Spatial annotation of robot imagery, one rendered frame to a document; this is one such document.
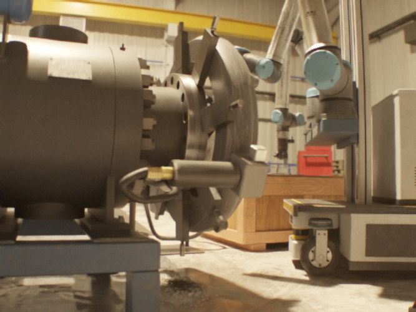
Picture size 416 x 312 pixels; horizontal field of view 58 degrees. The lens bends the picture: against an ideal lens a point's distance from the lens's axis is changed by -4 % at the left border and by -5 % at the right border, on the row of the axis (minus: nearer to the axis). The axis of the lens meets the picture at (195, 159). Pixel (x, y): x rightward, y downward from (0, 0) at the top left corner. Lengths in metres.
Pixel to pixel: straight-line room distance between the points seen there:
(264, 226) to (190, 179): 1.45
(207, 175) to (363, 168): 1.02
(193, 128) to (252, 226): 1.21
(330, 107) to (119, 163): 0.99
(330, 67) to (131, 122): 0.85
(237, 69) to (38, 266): 0.82
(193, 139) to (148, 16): 11.49
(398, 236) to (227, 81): 1.00
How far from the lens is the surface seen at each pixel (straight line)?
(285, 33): 1.96
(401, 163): 1.88
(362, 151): 1.94
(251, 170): 1.12
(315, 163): 5.41
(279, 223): 2.52
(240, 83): 1.25
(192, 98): 1.34
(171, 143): 1.34
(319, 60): 1.66
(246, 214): 2.37
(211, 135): 1.41
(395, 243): 1.81
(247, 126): 1.21
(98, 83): 1.19
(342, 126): 1.76
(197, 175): 1.07
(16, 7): 1.24
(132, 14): 12.66
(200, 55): 1.39
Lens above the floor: 0.41
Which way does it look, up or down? 3 degrees up
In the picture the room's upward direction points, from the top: 1 degrees clockwise
